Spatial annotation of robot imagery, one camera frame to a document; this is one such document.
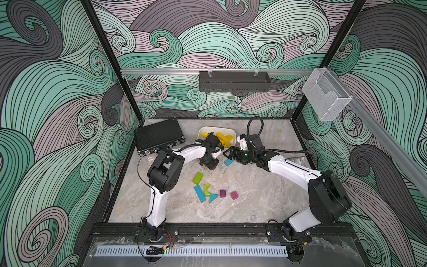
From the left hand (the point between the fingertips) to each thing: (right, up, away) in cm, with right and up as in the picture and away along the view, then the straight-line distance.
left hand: (212, 163), depth 96 cm
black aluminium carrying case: (-39, +17, +9) cm, 43 cm away
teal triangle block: (0, -15, -12) cm, 20 cm away
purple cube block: (+5, -13, -11) cm, 18 cm away
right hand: (+7, +6, -10) cm, 13 cm away
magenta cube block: (+11, -14, -12) cm, 22 cm away
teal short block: (+10, +1, +1) cm, 10 cm away
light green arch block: (-4, -13, -12) cm, 18 cm away
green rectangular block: (-8, -7, -6) cm, 12 cm away
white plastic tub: (+10, +19, +15) cm, 26 cm away
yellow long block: (+8, +13, +9) cm, 18 cm away
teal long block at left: (-6, -14, -11) cm, 19 cm away
